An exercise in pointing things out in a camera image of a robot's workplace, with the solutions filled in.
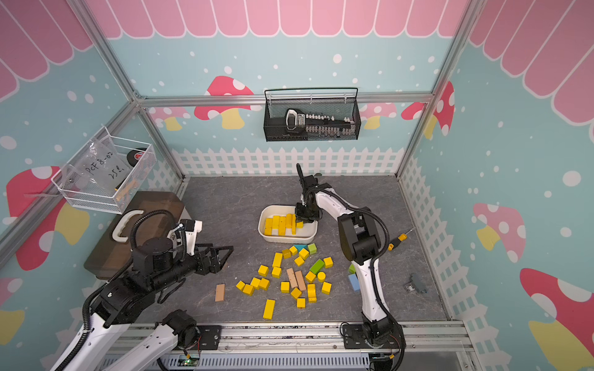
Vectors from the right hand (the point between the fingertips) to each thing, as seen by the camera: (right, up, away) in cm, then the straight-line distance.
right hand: (298, 219), depth 100 cm
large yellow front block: (-9, -29, -21) cm, 37 cm away
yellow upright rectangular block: (-8, -15, -8) cm, 19 cm away
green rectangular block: (+21, -18, -13) cm, 30 cm away
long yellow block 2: (-7, -5, 0) cm, 9 cm away
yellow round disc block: (+9, -20, -15) cm, 27 cm away
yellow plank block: (-10, -1, +2) cm, 10 cm away
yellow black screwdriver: (+44, -7, -4) cm, 44 cm away
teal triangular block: (+1, -10, -8) cm, 13 cm away
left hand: (-21, -7, -33) cm, 39 cm away
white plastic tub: (+4, -6, -2) cm, 7 cm away
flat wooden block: (-28, -25, -17) cm, 41 cm away
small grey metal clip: (+44, -22, -15) cm, 52 cm away
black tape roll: (-57, +24, -19) cm, 65 cm away
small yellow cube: (+12, -16, -11) cm, 22 cm away
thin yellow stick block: (-2, -2, -1) cm, 3 cm away
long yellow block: (-13, -3, 0) cm, 13 cm away
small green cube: (+6, -11, -8) cm, 15 cm away
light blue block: (+22, -22, -13) cm, 34 cm away
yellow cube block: (-13, -18, -13) cm, 26 cm away
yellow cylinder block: (-4, -1, +1) cm, 4 cm away
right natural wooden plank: (+1, -21, -14) cm, 26 cm away
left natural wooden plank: (-2, -21, -14) cm, 25 cm away
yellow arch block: (+5, -25, -17) cm, 31 cm away
